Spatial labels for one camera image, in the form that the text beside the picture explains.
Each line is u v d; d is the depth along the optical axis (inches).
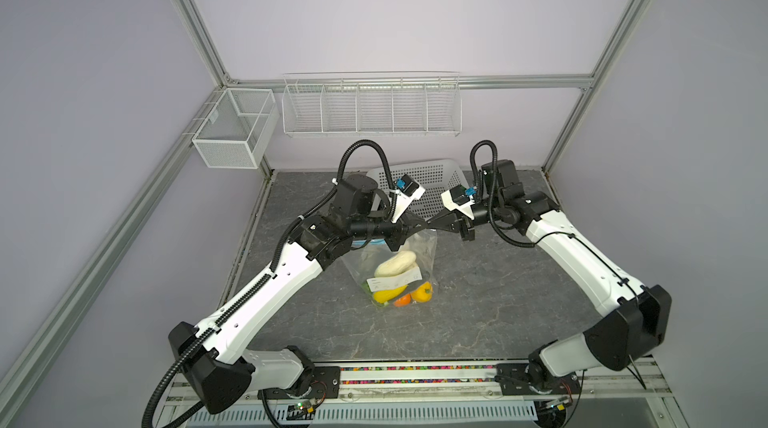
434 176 44.2
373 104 38.7
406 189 21.7
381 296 30.9
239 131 41.2
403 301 32.7
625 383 29.1
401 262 31.8
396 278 29.0
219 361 15.1
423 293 32.2
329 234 19.2
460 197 21.8
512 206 22.0
